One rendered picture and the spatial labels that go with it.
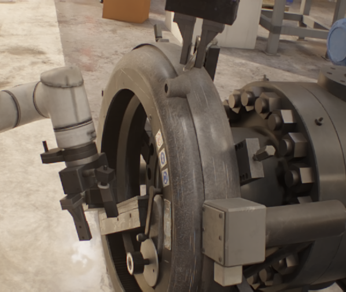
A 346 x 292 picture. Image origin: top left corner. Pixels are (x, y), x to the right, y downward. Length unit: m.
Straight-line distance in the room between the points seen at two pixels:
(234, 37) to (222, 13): 4.27
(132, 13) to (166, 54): 4.53
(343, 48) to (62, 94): 0.95
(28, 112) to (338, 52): 1.00
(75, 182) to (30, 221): 1.22
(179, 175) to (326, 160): 0.40
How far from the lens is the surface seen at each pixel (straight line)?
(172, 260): 1.11
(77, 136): 1.14
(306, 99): 1.40
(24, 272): 2.07
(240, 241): 0.97
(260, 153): 1.02
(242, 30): 5.30
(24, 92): 1.21
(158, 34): 1.54
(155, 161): 1.54
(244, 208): 0.96
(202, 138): 1.06
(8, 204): 2.45
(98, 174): 1.16
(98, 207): 1.48
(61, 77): 1.13
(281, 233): 1.02
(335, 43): 1.79
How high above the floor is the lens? 1.32
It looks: 26 degrees down
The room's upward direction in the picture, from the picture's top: 8 degrees clockwise
